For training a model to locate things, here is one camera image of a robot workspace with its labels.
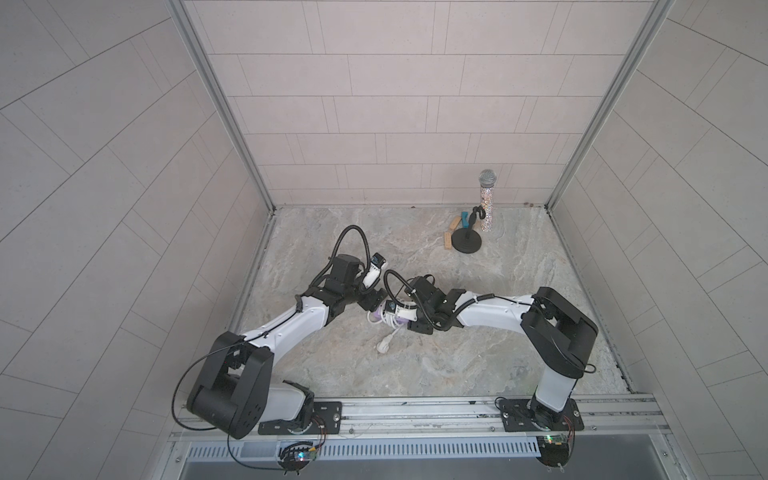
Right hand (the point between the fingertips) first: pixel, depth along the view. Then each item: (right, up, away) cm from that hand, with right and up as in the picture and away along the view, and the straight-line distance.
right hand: (411, 315), depth 91 cm
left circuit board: (-26, -23, -26) cm, 44 cm away
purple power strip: (-9, +3, -8) cm, 13 cm away
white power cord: (-6, +1, -10) cm, 12 cm away
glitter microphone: (+21, +40, -8) cm, 46 cm away
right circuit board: (+32, -25, -22) cm, 46 cm away
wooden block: (+14, +22, +14) cm, 29 cm away
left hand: (-9, +11, -3) cm, 14 cm away
